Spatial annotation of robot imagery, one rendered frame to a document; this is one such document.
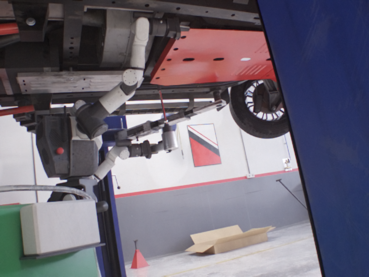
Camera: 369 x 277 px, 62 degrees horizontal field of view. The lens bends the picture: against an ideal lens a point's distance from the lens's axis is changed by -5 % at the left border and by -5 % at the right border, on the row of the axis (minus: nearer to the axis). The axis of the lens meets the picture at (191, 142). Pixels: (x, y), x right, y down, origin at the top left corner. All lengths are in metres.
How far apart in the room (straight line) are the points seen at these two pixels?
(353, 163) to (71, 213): 0.40
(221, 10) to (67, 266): 1.42
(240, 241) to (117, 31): 4.06
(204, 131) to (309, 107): 6.20
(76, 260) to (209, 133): 6.08
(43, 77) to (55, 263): 1.63
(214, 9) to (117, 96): 0.64
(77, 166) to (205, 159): 4.87
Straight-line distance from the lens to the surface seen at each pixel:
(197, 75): 2.32
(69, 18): 1.76
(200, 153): 6.39
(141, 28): 1.60
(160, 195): 5.98
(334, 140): 0.35
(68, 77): 2.11
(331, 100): 0.35
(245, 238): 5.38
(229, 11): 1.75
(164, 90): 2.53
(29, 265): 0.56
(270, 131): 3.17
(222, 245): 5.17
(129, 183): 5.88
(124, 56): 2.15
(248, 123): 3.15
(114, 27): 1.98
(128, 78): 1.57
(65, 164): 1.68
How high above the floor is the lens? 0.69
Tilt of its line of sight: 12 degrees up
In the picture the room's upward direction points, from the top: 10 degrees counter-clockwise
